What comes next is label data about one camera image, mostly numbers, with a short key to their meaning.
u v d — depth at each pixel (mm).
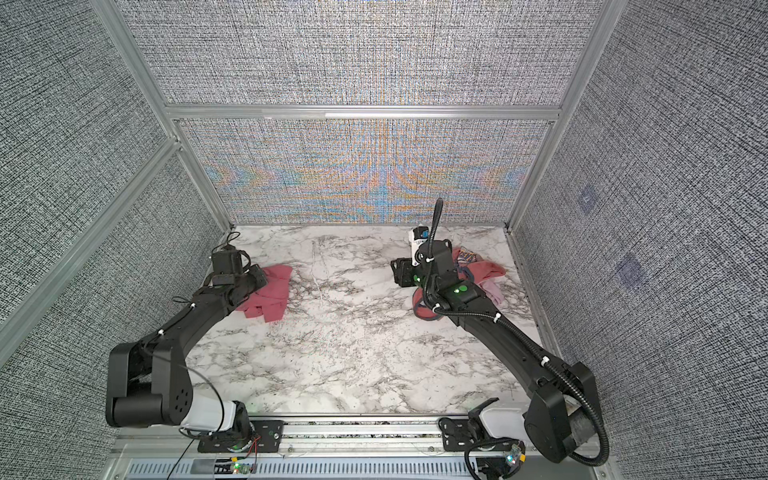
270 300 923
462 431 732
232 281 691
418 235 689
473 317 529
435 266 577
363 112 878
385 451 728
